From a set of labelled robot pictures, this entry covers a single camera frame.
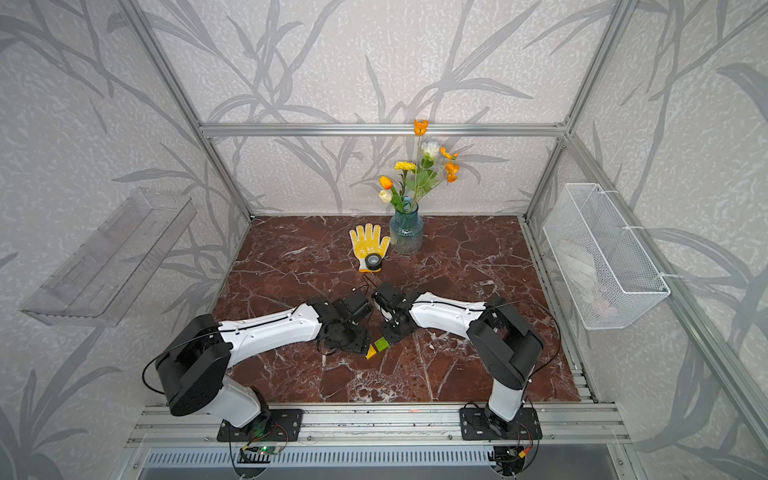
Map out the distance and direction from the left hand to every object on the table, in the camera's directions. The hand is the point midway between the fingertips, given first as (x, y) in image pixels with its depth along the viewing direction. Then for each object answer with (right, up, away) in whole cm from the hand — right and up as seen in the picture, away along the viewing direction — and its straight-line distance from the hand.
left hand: (360, 347), depth 84 cm
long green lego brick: (+6, 0, +3) cm, 6 cm away
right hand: (+9, +3, +5) cm, 11 cm away
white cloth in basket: (+59, +23, -6) cm, 64 cm away
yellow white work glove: (-1, +29, +28) cm, 40 cm away
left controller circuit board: (-20, -20, -14) cm, 31 cm away
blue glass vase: (+13, +34, +17) cm, 40 cm away
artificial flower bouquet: (+23, +56, +14) cm, 62 cm away
